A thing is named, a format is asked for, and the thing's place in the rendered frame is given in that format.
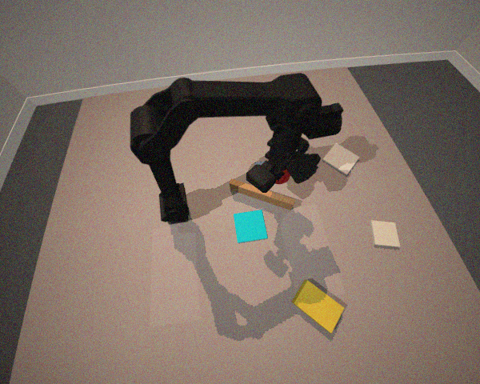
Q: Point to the cream flat rectangular slab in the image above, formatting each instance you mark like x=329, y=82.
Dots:
x=341, y=159

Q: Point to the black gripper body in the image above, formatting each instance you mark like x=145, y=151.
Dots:
x=264, y=177

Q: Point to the beige flat square tile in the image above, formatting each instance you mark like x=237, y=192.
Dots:
x=384, y=233

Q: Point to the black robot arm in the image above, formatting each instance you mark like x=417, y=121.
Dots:
x=290, y=103

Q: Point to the orange long bar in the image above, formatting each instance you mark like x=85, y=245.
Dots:
x=270, y=197

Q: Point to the yellow flat rectangular block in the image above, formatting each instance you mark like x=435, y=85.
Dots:
x=318, y=305

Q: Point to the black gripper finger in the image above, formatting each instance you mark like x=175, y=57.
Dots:
x=278, y=177

